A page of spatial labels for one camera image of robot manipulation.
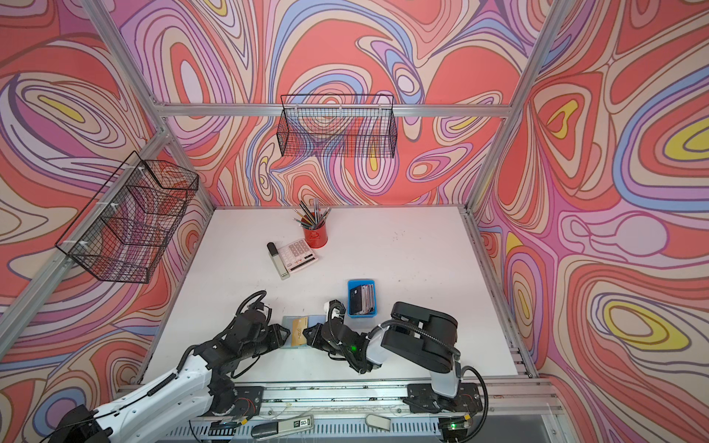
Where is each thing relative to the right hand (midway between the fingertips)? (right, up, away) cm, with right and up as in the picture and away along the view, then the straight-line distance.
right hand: (305, 339), depth 84 cm
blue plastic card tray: (+15, +15, +13) cm, 25 cm away
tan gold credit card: (-2, +1, -1) cm, 2 cm away
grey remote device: (-4, -14, -19) cm, 24 cm away
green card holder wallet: (-6, +5, +3) cm, 8 cm away
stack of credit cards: (+18, +11, +5) cm, 21 cm away
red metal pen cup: (+1, +31, +20) cm, 37 cm away
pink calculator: (-8, +24, +17) cm, 30 cm away
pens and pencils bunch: (0, +38, +20) cm, 43 cm away
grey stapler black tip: (-12, +21, +15) cm, 28 cm away
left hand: (-4, +2, 0) cm, 4 cm away
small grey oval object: (+22, -15, -15) cm, 30 cm away
